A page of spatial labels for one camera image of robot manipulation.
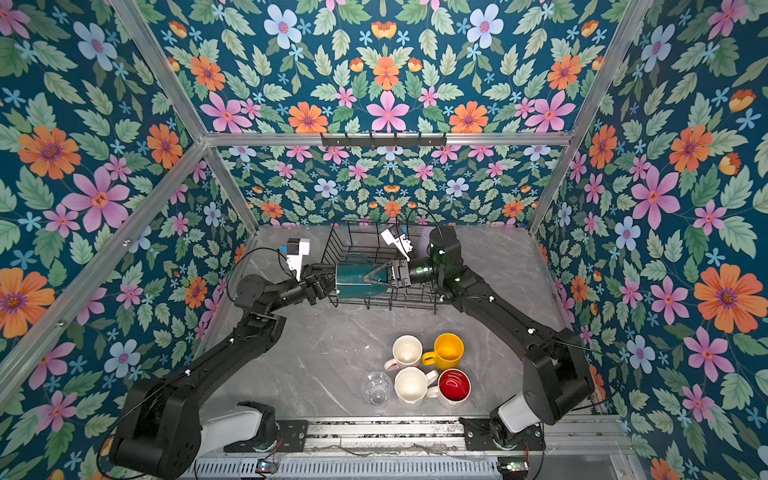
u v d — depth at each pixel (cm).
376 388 81
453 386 80
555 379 43
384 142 93
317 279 64
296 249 63
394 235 65
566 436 75
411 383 78
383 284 63
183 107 85
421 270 64
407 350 87
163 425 40
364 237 122
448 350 86
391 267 61
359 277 62
